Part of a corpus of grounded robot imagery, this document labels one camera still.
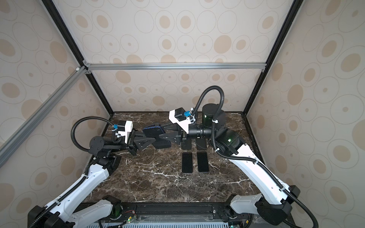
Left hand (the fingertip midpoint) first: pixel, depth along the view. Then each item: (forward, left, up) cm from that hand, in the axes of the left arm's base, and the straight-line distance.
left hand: (156, 143), depth 54 cm
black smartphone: (+10, -12, -41) cm, 43 cm away
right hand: (+1, -3, +5) cm, 6 cm away
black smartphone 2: (+10, -22, -40) cm, 47 cm away
